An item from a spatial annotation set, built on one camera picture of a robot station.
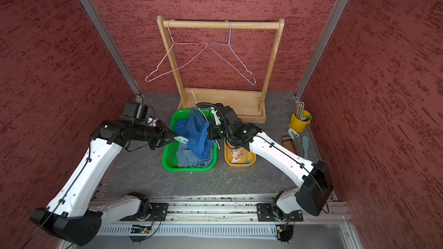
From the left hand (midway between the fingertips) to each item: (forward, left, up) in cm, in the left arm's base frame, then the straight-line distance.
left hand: (177, 139), depth 68 cm
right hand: (+6, -11, -5) cm, 14 cm away
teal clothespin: (+1, -1, -1) cm, 2 cm away
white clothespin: (+2, -25, -26) cm, 36 cm away
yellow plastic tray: (+3, -21, -25) cm, 33 cm away
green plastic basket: (+3, +8, -19) cm, 21 cm away
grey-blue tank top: (0, 0, -18) cm, 18 cm away
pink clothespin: (+5, -27, -25) cm, 37 cm away
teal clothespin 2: (+2, -31, -26) cm, 40 cm away
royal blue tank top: (+14, -4, -14) cm, 20 cm away
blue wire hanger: (+54, -24, +6) cm, 60 cm away
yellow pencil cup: (+22, -63, -22) cm, 70 cm away
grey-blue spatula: (+15, -66, -26) cm, 73 cm away
